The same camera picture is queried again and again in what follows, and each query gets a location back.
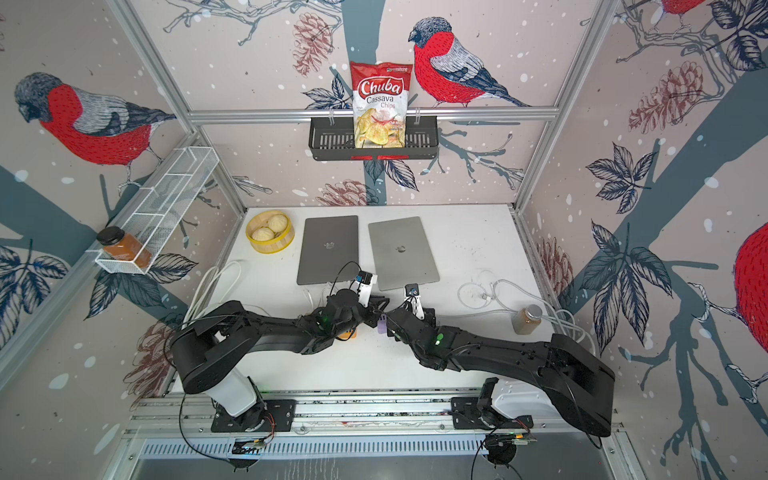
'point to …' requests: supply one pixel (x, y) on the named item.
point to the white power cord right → (566, 319)
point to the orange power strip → (348, 335)
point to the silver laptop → (401, 253)
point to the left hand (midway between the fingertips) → (392, 297)
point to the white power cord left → (202, 289)
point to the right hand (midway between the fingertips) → (402, 312)
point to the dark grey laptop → (327, 245)
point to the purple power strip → (382, 324)
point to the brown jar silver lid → (524, 322)
